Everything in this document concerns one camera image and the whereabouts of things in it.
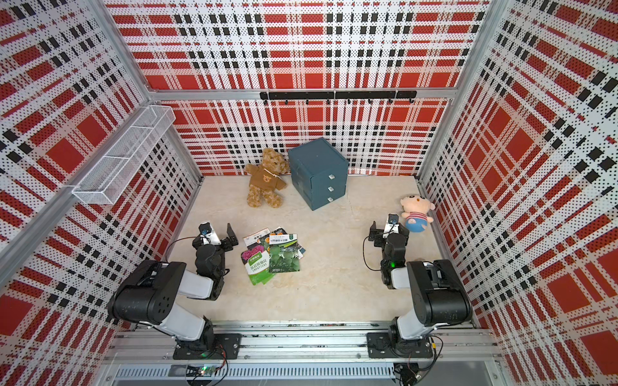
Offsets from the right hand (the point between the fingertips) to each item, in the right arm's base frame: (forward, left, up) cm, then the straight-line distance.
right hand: (390, 222), depth 92 cm
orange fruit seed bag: (-7, +35, -10) cm, 37 cm away
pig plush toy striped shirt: (+9, -13, -4) cm, 17 cm away
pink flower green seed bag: (-13, +52, -8) cm, 54 cm away
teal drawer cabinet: (+16, +28, +12) cm, 34 cm away
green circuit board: (-47, +62, -7) cm, 78 cm away
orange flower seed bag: (-2, +53, -8) cm, 54 cm away
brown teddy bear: (+26, +53, -2) cm, 59 cm away
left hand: (-2, +65, +1) cm, 65 cm away
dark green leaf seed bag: (-10, +42, -8) cm, 43 cm away
